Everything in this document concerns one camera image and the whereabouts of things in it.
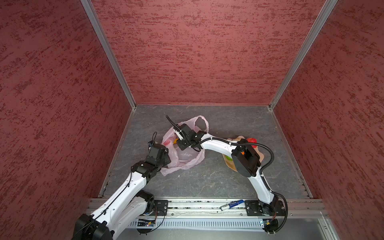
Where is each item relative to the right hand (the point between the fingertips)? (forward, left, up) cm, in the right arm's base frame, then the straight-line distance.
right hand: (180, 144), depth 93 cm
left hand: (-11, +7, +2) cm, 13 cm away
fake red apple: (-2, -44, +5) cm, 44 cm away
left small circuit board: (-40, +19, -8) cm, 45 cm away
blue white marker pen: (-34, -28, -5) cm, 44 cm away
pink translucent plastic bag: (-8, -2, -4) cm, 9 cm away
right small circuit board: (-43, -46, -8) cm, 63 cm away
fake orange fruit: (-20, -29, +26) cm, 44 cm away
